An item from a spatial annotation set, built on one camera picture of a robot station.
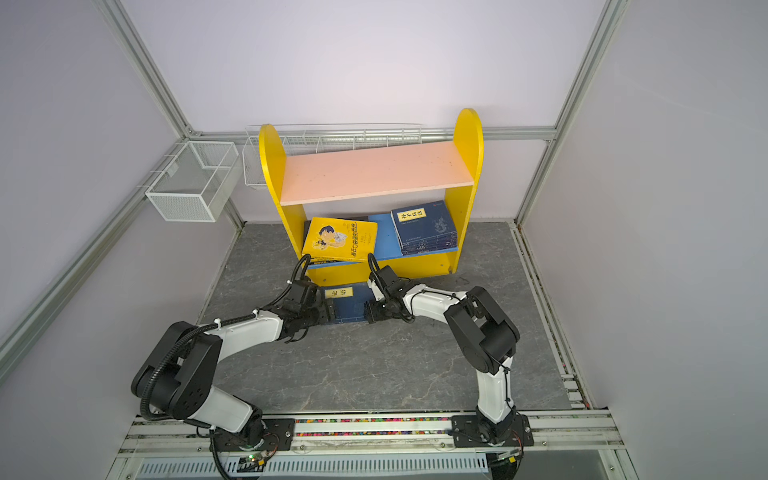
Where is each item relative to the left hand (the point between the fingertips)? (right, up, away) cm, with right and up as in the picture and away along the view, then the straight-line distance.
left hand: (326, 312), depth 93 cm
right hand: (+14, 0, +1) cm, 14 cm away
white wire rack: (-9, +55, +1) cm, 56 cm away
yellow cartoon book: (+5, +23, -4) cm, 24 cm away
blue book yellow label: (+6, +3, +6) cm, 9 cm away
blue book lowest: (+30, +22, -2) cm, 37 cm away
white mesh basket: (-45, +41, +3) cm, 61 cm away
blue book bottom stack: (+31, +27, 0) cm, 41 cm away
